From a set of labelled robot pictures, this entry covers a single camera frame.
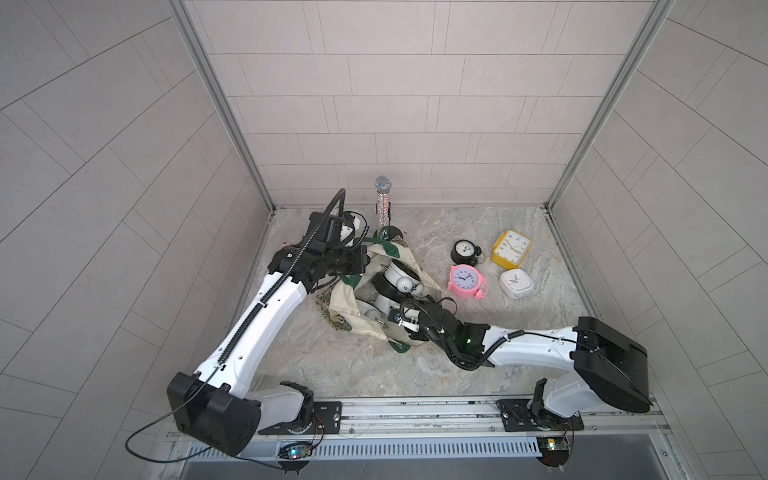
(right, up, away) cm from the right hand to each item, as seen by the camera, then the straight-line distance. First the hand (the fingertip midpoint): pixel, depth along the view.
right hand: (406, 305), depth 82 cm
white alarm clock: (-10, -1, -3) cm, 11 cm away
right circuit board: (+34, -30, -14) cm, 47 cm away
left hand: (-8, +15, -8) cm, 18 cm away
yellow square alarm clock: (+36, +14, +20) cm, 43 cm away
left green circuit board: (-25, -27, -18) cm, 41 cm away
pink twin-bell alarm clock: (+19, +5, +12) cm, 23 cm away
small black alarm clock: (+20, +13, +18) cm, 30 cm away
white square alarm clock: (+34, +4, +10) cm, 36 cm away
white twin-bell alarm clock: (-1, +8, +2) cm, 8 cm away
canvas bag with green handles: (-10, 0, +3) cm, 10 cm away
